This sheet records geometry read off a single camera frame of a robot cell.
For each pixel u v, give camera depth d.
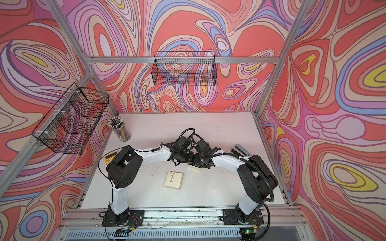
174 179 0.82
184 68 0.96
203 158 0.67
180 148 0.75
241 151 0.95
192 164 0.83
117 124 0.91
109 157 0.93
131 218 0.73
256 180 0.45
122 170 0.51
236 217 0.66
